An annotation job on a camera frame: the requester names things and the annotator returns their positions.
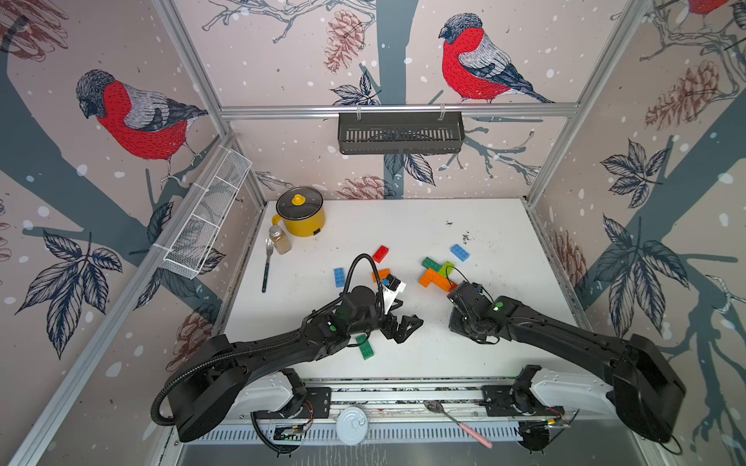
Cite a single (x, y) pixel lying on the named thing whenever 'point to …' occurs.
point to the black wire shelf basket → (368, 133)
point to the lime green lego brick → (447, 268)
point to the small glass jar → (282, 243)
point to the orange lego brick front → (441, 282)
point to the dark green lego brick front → (366, 348)
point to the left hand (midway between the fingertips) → (416, 310)
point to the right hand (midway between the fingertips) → (450, 320)
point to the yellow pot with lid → (301, 211)
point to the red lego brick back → (380, 253)
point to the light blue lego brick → (459, 252)
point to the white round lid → (352, 425)
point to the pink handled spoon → (436, 407)
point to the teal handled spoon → (269, 243)
